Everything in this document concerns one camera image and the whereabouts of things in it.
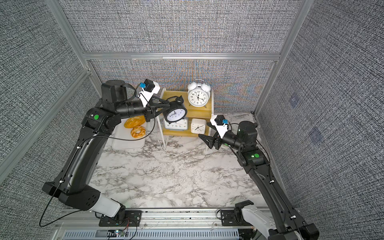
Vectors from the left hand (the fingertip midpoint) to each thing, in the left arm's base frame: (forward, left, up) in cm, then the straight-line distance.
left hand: (169, 102), depth 59 cm
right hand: (-4, -15, -10) cm, 18 cm away
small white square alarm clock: (+9, -13, -26) cm, 30 cm away
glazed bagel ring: (+17, +27, -45) cm, 55 cm away
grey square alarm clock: (+11, -3, -28) cm, 31 cm away
